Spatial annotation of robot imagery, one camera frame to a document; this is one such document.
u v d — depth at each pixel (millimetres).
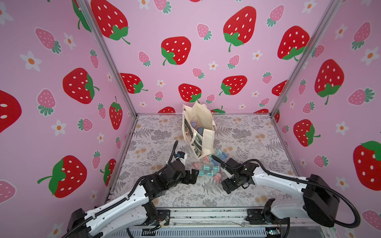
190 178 662
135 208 606
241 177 612
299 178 460
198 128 1041
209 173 874
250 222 729
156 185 537
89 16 701
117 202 458
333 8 690
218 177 842
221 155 955
